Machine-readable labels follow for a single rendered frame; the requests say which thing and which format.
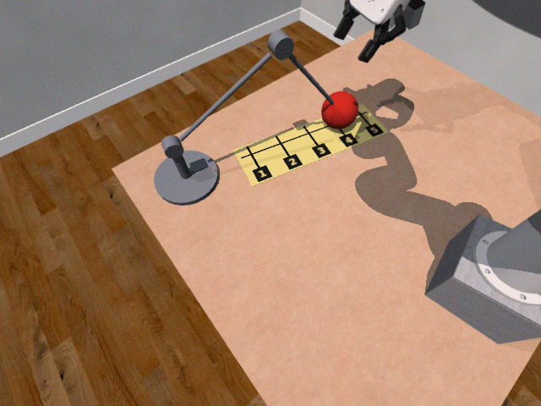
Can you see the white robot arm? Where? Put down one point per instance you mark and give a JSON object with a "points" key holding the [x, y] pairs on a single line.
{"points": [[509, 262]]}

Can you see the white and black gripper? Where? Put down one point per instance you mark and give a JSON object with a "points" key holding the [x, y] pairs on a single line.
{"points": [[371, 10]]}

